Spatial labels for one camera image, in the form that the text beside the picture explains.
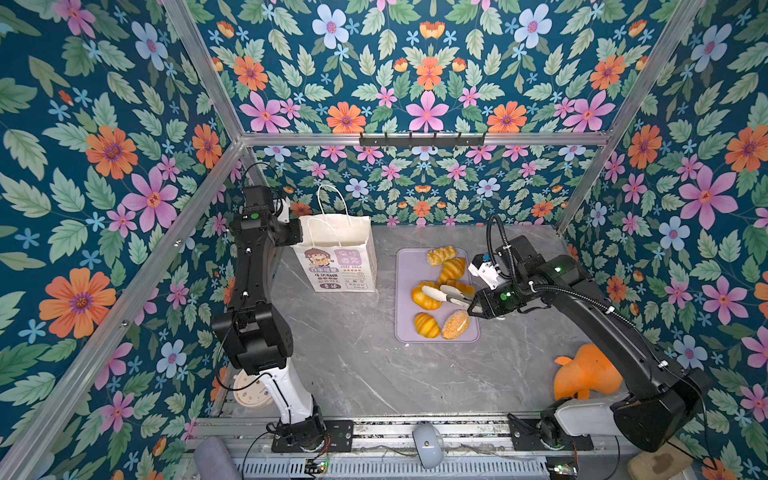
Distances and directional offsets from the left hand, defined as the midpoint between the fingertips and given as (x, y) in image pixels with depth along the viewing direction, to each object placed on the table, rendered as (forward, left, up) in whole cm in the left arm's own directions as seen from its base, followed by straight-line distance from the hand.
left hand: (298, 222), depth 84 cm
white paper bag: (-8, -11, -6) cm, 15 cm away
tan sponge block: (-61, -85, -23) cm, 107 cm away
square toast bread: (-22, -45, -5) cm, 50 cm away
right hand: (-27, -46, -5) cm, 54 cm away
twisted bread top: (+3, -42, -23) cm, 48 cm away
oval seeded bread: (-23, -44, -23) cm, 55 cm away
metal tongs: (-23, -40, -6) cm, 46 cm away
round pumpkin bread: (-14, -35, -24) cm, 45 cm away
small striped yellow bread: (-23, -35, -23) cm, 48 cm away
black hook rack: (+24, -38, +9) cm, 46 cm away
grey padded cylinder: (-53, +18, -25) cm, 61 cm away
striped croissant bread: (-3, -47, -23) cm, 52 cm away
